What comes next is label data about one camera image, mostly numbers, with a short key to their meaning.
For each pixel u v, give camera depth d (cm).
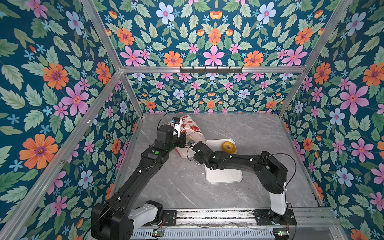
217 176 86
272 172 51
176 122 66
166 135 57
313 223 73
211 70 91
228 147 98
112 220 37
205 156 68
